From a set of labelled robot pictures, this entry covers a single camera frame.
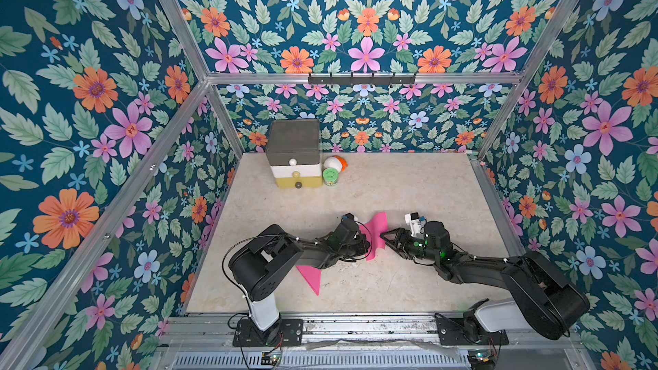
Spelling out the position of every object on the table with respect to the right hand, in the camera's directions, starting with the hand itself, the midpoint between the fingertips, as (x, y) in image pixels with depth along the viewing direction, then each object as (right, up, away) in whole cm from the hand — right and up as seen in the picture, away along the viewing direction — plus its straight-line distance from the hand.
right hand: (384, 239), depth 84 cm
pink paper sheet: (-2, +2, +9) cm, 9 cm away
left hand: (-2, -3, +6) cm, 7 cm away
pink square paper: (-24, -13, +2) cm, 27 cm away
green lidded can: (-19, +21, +23) cm, 36 cm away
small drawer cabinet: (-31, +29, +7) cm, 43 cm away
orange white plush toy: (-17, +27, +27) cm, 42 cm away
